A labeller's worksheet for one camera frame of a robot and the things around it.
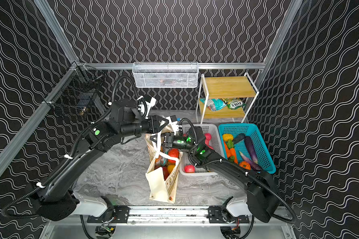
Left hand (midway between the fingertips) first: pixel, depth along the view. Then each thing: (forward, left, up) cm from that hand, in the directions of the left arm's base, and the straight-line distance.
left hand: (169, 120), depth 58 cm
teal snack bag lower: (+37, -24, -23) cm, 49 cm away
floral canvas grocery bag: (-16, +6, -33) cm, 37 cm away
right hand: (-4, +9, -8) cm, 13 cm away
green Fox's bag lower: (+39, -38, -24) cm, 59 cm away
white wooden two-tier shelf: (+38, -28, -11) cm, 48 cm away
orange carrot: (+12, -33, -41) cm, 54 cm away
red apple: (-3, -8, -37) cm, 38 cm away
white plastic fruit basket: (+14, -25, -35) cm, 45 cm away
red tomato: (+2, +1, -28) cm, 28 cm away
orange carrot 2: (+11, -35, -40) cm, 54 cm away
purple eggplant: (+14, -47, -40) cm, 63 cm away
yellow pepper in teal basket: (+22, -33, -39) cm, 56 cm away
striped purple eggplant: (+5, -47, -44) cm, 65 cm away
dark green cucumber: (+22, -41, -40) cm, 61 cm away
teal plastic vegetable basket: (+5, -52, -38) cm, 64 cm away
